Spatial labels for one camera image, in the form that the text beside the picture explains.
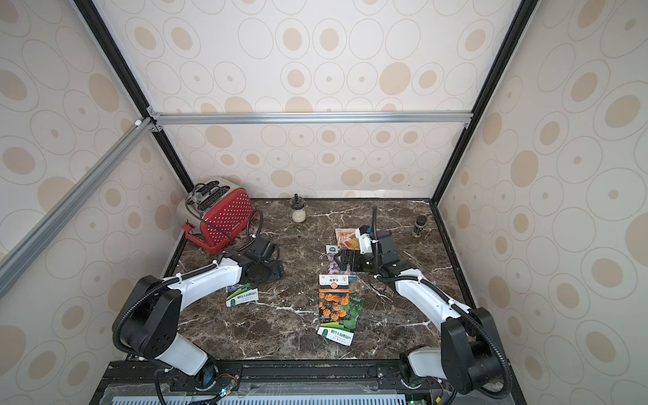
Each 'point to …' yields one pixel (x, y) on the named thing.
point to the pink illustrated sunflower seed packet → (347, 239)
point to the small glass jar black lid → (298, 205)
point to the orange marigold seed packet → (334, 298)
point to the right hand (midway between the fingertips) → (355, 255)
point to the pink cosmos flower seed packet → (332, 268)
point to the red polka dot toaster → (215, 213)
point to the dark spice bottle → (420, 223)
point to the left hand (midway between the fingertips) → (285, 274)
